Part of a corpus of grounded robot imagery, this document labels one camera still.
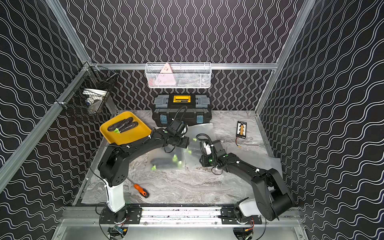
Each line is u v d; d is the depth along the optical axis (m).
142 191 0.80
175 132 0.72
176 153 0.92
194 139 0.95
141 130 1.08
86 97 0.92
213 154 0.70
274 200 0.43
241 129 1.07
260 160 0.94
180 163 0.90
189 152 0.95
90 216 0.76
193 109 0.97
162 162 0.90
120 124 1.09
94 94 0.80
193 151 0.97
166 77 0.90
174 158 0.91
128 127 1.07
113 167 0.49
